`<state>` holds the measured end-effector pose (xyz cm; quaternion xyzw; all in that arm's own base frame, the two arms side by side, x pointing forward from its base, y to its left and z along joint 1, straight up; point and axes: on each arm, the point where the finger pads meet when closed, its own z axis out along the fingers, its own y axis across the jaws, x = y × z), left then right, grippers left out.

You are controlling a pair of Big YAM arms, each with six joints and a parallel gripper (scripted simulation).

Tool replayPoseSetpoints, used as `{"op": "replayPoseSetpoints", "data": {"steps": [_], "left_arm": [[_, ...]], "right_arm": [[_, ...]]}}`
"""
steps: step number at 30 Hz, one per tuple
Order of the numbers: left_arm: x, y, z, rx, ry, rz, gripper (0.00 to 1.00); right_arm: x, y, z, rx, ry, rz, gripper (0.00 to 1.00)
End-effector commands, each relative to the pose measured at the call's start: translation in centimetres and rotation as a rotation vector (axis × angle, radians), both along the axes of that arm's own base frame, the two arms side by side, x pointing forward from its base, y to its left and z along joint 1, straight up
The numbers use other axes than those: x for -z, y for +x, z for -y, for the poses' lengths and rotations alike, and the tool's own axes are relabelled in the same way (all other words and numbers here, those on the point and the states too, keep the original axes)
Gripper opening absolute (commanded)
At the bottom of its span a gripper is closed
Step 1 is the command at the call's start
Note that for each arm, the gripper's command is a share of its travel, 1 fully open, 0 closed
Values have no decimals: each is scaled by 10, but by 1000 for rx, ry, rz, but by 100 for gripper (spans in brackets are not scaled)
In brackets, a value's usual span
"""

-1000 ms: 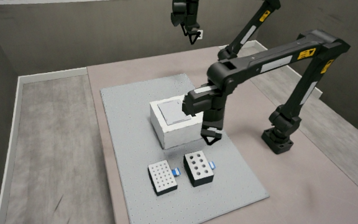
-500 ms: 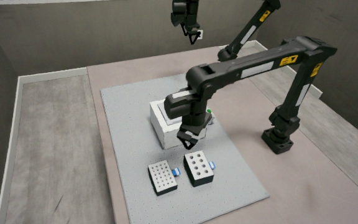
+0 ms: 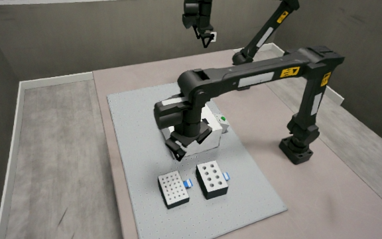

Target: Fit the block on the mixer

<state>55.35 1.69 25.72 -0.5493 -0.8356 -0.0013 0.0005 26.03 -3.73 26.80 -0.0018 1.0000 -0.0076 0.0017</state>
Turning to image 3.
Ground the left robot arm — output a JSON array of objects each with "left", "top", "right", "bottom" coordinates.
[{"left": 153, "top": 46, "right": 344, "bottom": 161}]

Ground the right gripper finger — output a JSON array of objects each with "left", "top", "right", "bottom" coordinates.
[
  {"left": 200, "top": 34, "right": 215, "bottom": 48},
  {"left": 193, "top": 24, "right": 201, "bottom": 39}
]

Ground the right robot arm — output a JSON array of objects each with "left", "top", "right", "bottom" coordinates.
[{"left": 182, "top": 0, "right": 300, "bottom": 66}]

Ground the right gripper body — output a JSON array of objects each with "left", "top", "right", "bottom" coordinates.
[{"left": 197, "top": 14, "right": 214, "bottom": 37}]

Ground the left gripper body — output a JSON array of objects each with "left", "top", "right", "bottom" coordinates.
[{"left": 164, "top": 120, "right": 212, "bottom": 151}]

